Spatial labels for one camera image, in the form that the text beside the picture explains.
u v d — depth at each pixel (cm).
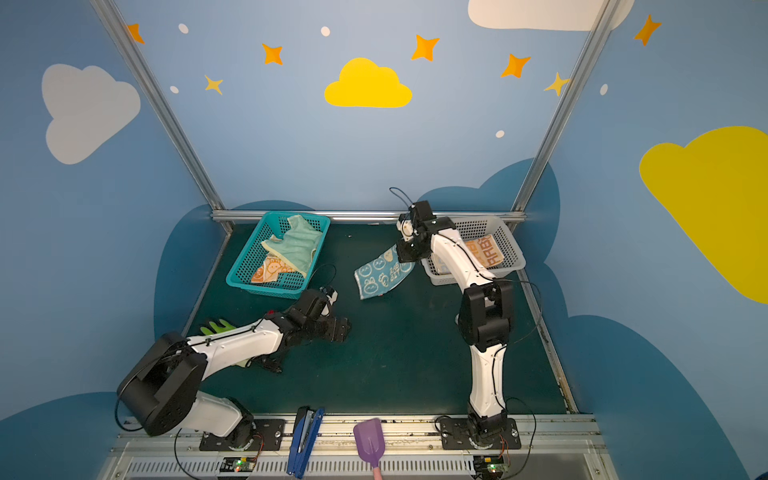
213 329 91
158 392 43
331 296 84
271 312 93
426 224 69
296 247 108
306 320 69
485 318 54
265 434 75
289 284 104
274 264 106
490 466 71
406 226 88
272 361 85
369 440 73
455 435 75
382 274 101
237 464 71
